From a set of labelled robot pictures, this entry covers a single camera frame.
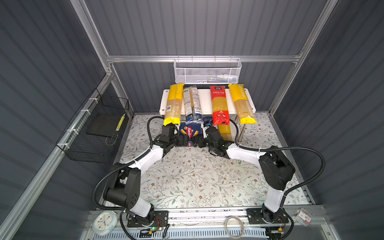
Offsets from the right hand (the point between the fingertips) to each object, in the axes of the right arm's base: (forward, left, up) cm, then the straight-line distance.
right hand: (198, 136), depth 90 cm
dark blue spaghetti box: (+5, +4, 0) cm, 7 cm away
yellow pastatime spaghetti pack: (+8, -18, -5) cm, 21 cm away
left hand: (-1, +8, +1) cm, 8 cm away
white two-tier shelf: (+12, -3, +21) cm, 24 cm away
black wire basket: (-11, +51, +17) cm, 55 cm away
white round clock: (-44, +45, -10) cm, 63 cm away
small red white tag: (-40, -52, -11) cm, 66 cm away
